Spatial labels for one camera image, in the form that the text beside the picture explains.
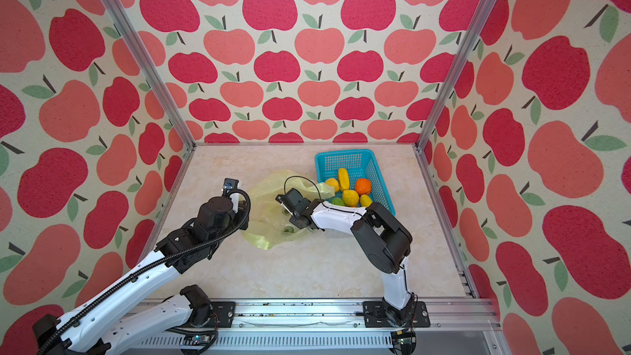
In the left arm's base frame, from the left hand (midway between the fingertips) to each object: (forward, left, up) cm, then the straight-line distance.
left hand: (250, 203), depth 75 cm
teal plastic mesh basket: (+31, -41, -18) cm, 55 cm away
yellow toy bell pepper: (+12, -35, -16) cm, 40 cm away
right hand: (+9, -17, -18) cm, 26 cm away
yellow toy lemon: (+11, -40, -17) cm, 45 cm away
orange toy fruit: (+20, -28, -17) cm, 38 cm away
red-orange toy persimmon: (+17, -40, -15) cm, 46 cm away
